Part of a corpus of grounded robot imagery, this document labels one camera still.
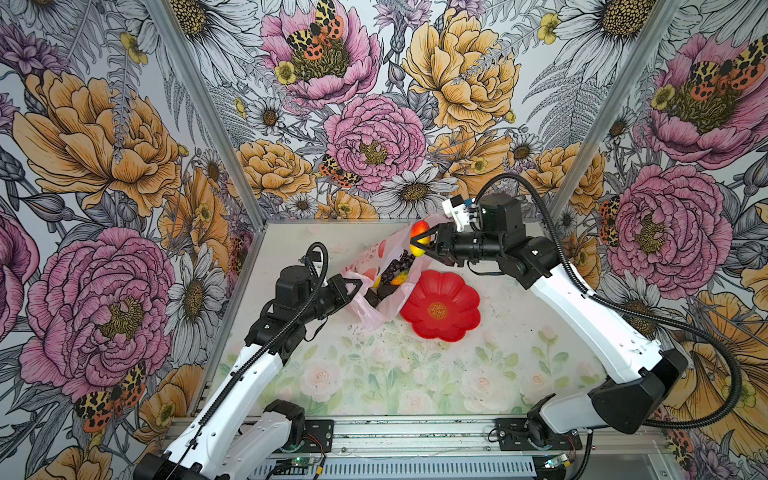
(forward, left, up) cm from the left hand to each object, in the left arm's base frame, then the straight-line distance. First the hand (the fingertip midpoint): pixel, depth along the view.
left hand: (363, 291), depth 74 cm
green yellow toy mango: (+17, -10, -19) cm, 27 cm away
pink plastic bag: (+11, -1, -5) cm, 12 cm away
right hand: (+1, -12, +13) cm, 18 cm away
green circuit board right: (-33, -46, -23) cm, 61 cm away
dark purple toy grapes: (+20, -9, -17) cm, 28 cm away
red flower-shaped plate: (+9, -23, -23) cm, 34 cm away
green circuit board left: (-32, +15, -24) cm, 42 cm away
